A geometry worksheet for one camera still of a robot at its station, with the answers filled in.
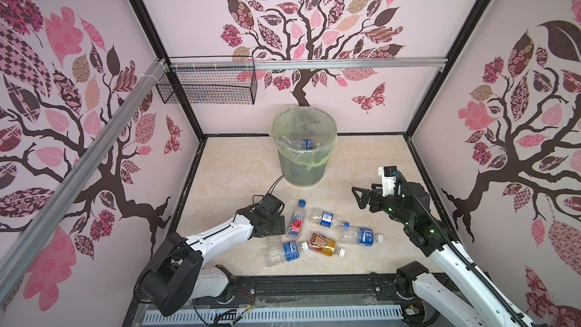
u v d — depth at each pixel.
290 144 0.93
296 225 0.83
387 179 0.65
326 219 0.85
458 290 0.48
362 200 0.67
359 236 0.80
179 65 0.92
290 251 0.77
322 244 0.79
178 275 0.41
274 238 0.81
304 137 1.04
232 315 0.72
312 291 0.75
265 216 0.66
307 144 1.00
